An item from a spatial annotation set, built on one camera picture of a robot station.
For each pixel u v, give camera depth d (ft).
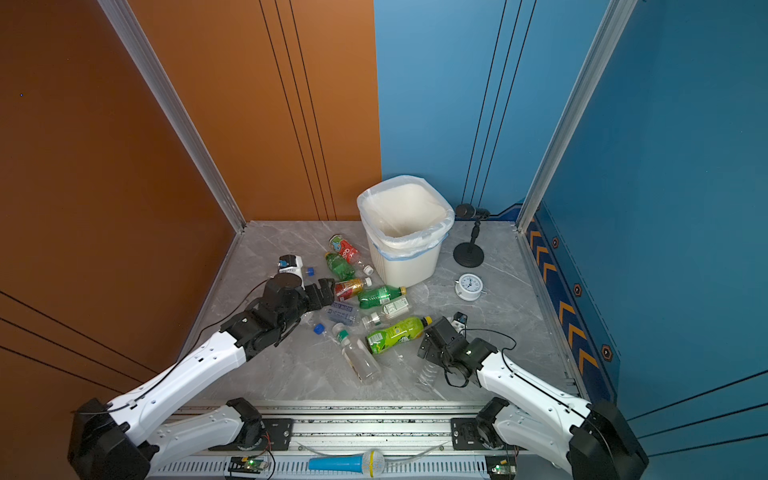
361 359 2.70
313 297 2.24
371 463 2.16
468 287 3.18
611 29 2.35
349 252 3.45
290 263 2.24
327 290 2.33
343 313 2.92
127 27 2.33
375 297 3.09
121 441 1.25
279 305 1.90
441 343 2.10
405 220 3.34
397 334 2.78
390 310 2.93
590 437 1.30
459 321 2.48
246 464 2.33
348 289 3.13
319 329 2.93
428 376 2.59
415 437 2.45
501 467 2.33
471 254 3.57
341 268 3.46
